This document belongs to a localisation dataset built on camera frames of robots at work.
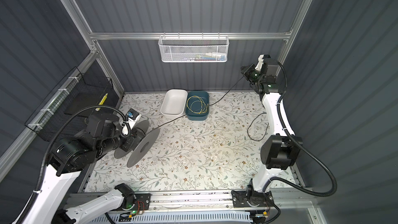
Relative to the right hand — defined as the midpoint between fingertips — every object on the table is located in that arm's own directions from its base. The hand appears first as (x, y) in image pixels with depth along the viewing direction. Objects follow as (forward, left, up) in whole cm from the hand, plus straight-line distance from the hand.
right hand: (242, 67), depth 78 cm
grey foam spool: (-39, +42, -4) cm, 58 cm away
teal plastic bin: (-3, +29, -38) cm, 48 cm away
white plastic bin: (+6, +41, -34) cm, 54 cm away
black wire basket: (-10, +85, -7) cm, 86 cm away
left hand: (-33, +48, -6) cm, 59 cm away
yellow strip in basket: (-13, +73, -10) cm, 74 cm away
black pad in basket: (-16, +84, -8) cm, 86 cm away
